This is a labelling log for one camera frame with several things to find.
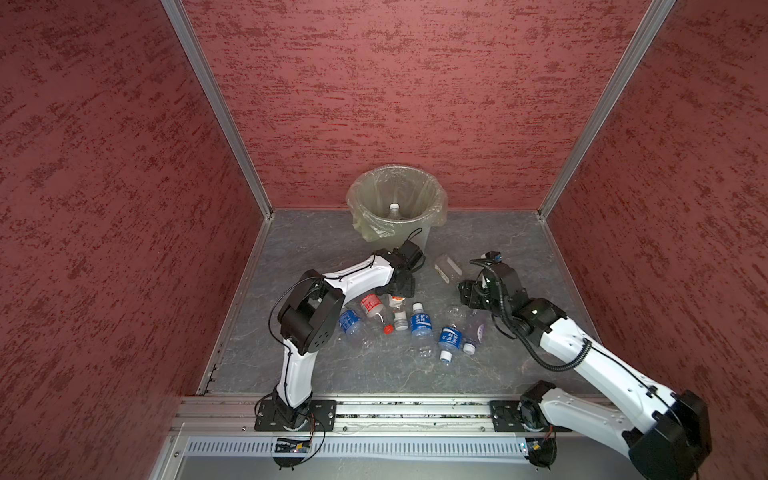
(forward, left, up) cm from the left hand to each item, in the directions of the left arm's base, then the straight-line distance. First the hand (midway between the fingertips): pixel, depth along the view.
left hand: (397, 294), depth 93 cm
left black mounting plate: (-34, +19, -4) cm, 39 cm away
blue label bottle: (-12, +12, -3) cm, 17 cm away
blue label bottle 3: (-15, -15, +3) cm, 21 cm away
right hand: (-5, -19, +12) cm, 23 cm away
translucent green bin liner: (+27, -8, +16) cm, 32 cm away
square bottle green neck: (+11, -18, -2) cm, 21 cm away
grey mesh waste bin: (+11, -6, +17) cm, 21 cm away
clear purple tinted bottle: (-11, -23, 0) cm, 25 cm away
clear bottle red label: (-5, +7, +2) cm, 9 cm away
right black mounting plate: (-33, -28, -3) cm, 43 cm away
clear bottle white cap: (+30, +1, +7) cm, 31 cm away
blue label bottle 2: (-14, -7, +1) cm, 15 cm away
